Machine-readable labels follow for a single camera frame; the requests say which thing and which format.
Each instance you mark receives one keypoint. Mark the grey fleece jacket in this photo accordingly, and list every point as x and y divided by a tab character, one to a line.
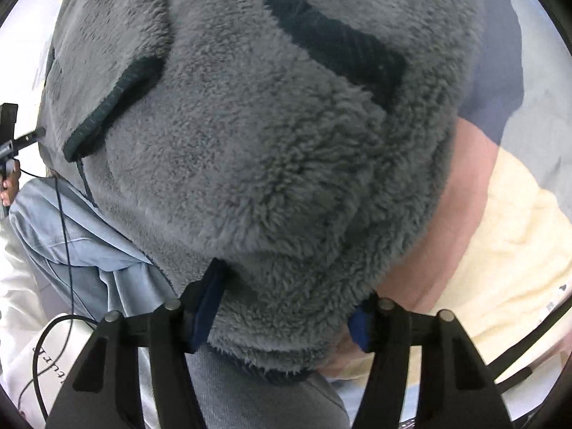
268	143

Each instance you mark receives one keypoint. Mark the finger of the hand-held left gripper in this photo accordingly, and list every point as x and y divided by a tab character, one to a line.
31	136

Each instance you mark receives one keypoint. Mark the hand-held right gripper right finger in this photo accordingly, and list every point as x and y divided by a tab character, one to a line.
362	321

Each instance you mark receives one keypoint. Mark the person's left hand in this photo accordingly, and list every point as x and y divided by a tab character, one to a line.
11	183

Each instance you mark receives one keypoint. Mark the person's light blue pants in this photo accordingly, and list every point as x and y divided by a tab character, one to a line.
89	254

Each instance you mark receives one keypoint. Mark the patchwork bed cover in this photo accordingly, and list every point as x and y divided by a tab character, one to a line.
514	232

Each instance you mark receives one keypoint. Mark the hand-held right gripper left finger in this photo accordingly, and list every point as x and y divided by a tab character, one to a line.
210	295

